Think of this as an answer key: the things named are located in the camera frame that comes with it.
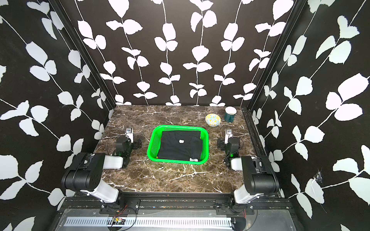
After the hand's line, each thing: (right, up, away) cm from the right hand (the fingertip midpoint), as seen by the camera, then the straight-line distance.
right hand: (226, 134), depth 95 cm
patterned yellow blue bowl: (-6, +10, +16) cm, 20 cm away
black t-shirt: (-31, -7, -2) cm, 31 cm away
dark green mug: (+5, +15, +9) cm, 18 cm away
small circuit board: (-62, -41, -24) cm, 78 cm away
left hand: (-63, +1, 0) cm, 63 cm away
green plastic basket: (-48, -1, -1) cm, 48 cm away
